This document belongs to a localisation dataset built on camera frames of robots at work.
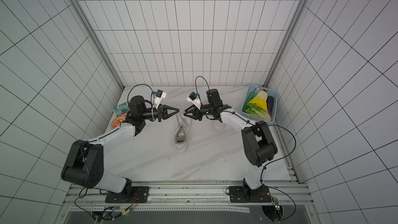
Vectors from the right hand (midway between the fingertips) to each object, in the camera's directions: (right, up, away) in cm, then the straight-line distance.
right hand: (180, 113), depth 83 cm
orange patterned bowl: (-43, -7, +12) cm, 45 cm away
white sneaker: (+1, -7, +4) cm, 8 cm away
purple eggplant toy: (+60, +6, +23) cm, 65 cm away
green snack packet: (-43, +1, +20) cm, 48 cm away
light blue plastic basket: (+48, +16, +28) cm, 58 cm away
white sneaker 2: (+21, -8, +8) cm, 24 cm away
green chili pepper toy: (+46, +8, +26) cm, 54 cm away
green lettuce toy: (+45, +1, +14) cm, 47 cm away
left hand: (-1, +1, -6) cm, 7 cm away
